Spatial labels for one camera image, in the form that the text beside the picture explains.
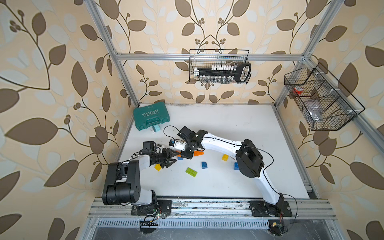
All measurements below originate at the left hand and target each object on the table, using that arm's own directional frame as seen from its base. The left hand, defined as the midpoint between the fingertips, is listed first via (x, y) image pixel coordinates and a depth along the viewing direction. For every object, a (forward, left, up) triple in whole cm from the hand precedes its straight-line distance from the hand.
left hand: (175, 154), depth 88 cm
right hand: (+2, -5, -2) cm, 6 cm away
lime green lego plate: (-8, -10, -5) cm, 14 cm away
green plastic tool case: (+31, +22, -1) cm, 38 cm away
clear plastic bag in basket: (+10, -72, +27) cm, 78 cm away
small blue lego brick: (-1, -3, -2) cm, 4 cm away
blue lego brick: (-5, -17, -4) cm, 18 cm away
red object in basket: (+29, -71, +25) cm, 81 cm away
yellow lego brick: (-6, +10, -4) cm, 12 cm away
